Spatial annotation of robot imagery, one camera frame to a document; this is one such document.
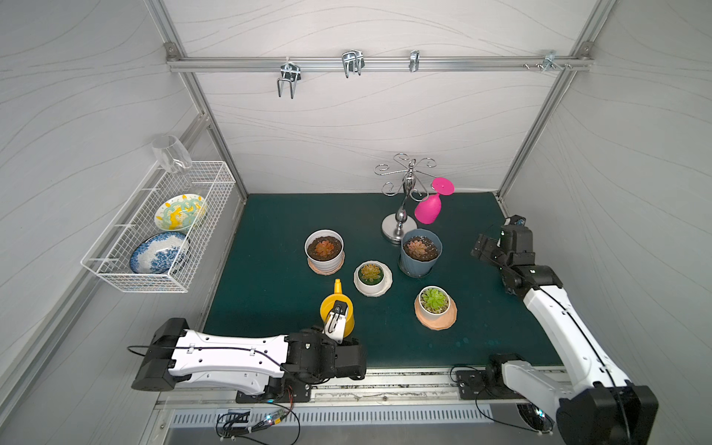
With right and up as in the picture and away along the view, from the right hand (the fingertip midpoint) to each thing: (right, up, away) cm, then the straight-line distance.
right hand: (496, 243), depth 80 cm
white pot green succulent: (-18, -17, -1) cm, 25 cm away
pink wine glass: (-17, +10, +14) cm, 24 cm away
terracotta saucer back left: (-51, -9, +11) cm, 53 cm away
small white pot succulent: (-36, -12, +8) cm, 39 cm away
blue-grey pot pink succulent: (-20, -3, +11) cm, 23 cm away
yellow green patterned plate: (-87, +9, -10) cm, 88 cm away
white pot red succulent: (-52, -2, +11) cm, 53 cm away
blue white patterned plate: (-86, -1, -17) cm, 88 cm away
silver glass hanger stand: (-24, +4, +27) cm, 37 cm away
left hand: (-44, -26, -8) cm, 52 cm away
